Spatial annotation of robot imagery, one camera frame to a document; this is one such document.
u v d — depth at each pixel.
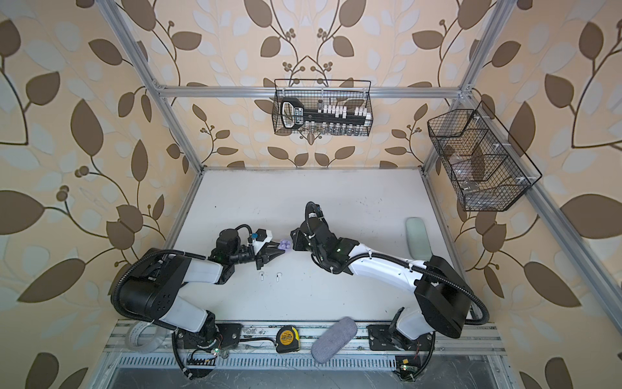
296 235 0.71
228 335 0.74
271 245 0.79
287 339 0.72
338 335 0.72
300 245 0.71
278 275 0.87
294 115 0.84
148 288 0.45
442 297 0.42
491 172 0.72
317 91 0.90
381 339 0.72
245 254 0.77
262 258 0.77
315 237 0.59
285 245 0.84
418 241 0.94
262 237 0.74
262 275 0.87
